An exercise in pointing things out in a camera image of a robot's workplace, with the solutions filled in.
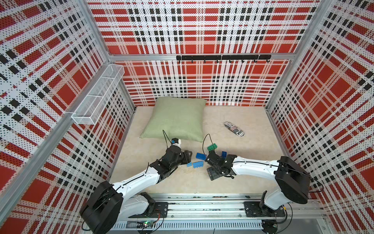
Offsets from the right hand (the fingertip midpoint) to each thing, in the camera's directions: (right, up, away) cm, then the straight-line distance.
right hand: (218, 170), depth 86 cm
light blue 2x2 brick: (-17, +3, +3) cm, 18 cm away
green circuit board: (-38, -20, -16) cm, 46 cm away
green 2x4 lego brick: (-3, +12, +12) cm, 17 cm away
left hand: (-17, +11, 0) cm, 20 cm away
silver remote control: (+15, +24, +19) cm, 34 cm away
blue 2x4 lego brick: (-10, +7, +7) cm, 14 cm away
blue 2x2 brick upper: (+5, +8, +7) cm, 12 cm away
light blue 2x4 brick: (-12, +3, +2) cm, 13 cm away
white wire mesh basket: (-81, +37, +5) cm, 89 cm away
